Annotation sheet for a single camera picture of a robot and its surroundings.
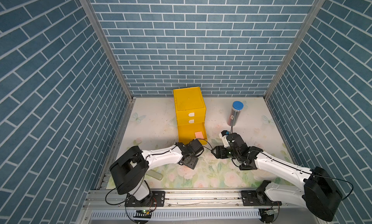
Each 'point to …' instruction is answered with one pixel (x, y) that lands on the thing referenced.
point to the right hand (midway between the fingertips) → (215, 151)
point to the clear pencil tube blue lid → (235, 113)
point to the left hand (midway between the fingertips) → (192, 163)
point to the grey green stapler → (154, 174)
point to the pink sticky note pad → (199, 135)
